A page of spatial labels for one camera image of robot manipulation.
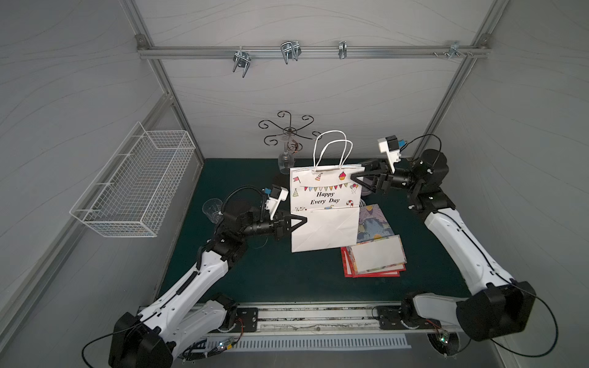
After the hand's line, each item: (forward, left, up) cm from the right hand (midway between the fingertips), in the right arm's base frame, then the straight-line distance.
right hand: (350, 172), depth 63 cm
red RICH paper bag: (-14, -4, -40) cm, 42 cm away
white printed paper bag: (-5, +7, -5) cm, 10 cm away
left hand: (-11, +12, -10) cm, 19 cm away
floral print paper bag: (-6, -15, -36) cm, 39 cm away
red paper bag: (-14, -18, -39) cm, 46 cm away
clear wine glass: (+23, +22, -19) cm, 37 cm away
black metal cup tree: (+28, +20, -9) cm, 36 cm away
